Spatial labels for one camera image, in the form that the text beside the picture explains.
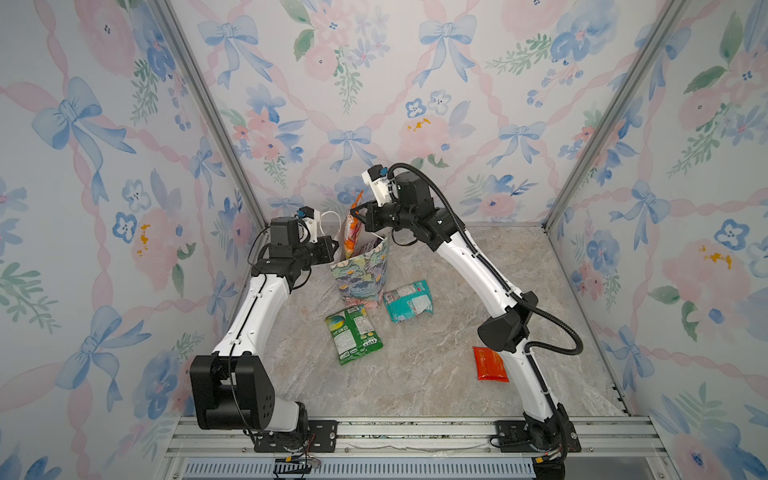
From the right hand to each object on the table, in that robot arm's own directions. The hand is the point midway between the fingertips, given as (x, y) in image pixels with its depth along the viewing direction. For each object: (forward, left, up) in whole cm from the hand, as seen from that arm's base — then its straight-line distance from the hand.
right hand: (351, 208), depth 75 cm
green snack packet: (-19, +1, -32) cm, 37 cm away
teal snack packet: (-8, -15, -32) cm, 36 cm away
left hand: (-2, +4, -10) cm, 11 cm away
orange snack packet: (-4, -1, -3) cm, 5 cm away
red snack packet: (-27, -38, -34) cm, 57 cm away
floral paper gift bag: (-9, -1, -18) cm, 20 cm away
